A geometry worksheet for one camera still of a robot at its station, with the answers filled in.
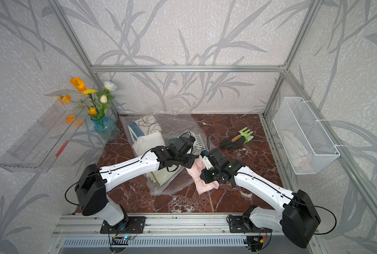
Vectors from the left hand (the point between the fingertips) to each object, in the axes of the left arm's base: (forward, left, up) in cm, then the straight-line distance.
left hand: (194, 160), depth 81 cm
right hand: (-6, -4, -3) cm, 8 cm away
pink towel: (-4, -1, +1) cm, 5 cm away
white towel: (+19, +33, -12) cm, 40 cm away
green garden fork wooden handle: (+25, -35, -11) cm, 45 cm away
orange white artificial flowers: (+30, +54, +14) cm, 64 cm away
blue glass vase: (+24, +56, -3) cm, 61 cm away
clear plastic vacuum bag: (+34, +16, -12) cm, 40 cm away
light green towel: (-5, +17, -8) cm, 19 cm away
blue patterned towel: (+32, +37, -10) cm, 50 cm away
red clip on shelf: (-4, +55, +17) cm, 58 cm away
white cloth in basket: (-1, -49, +10) cm, 50 cm away
